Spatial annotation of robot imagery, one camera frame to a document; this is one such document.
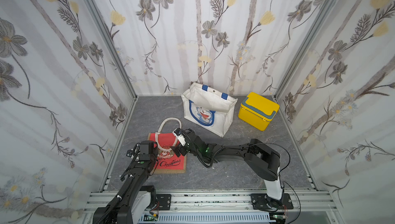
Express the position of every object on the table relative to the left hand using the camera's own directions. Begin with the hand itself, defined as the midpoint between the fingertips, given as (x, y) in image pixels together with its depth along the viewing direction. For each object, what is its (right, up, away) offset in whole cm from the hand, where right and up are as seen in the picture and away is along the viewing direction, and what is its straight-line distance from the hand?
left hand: (157, 147), depth 88 cm
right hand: (+12, +7, -6) cm, 15 cm away
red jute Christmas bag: (+7, -8, -3) cm, 11 cm away
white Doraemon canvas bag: (+30, +22, -5) cm, 37 cm away
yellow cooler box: (+60, +21, +5) cm, 64 cm away
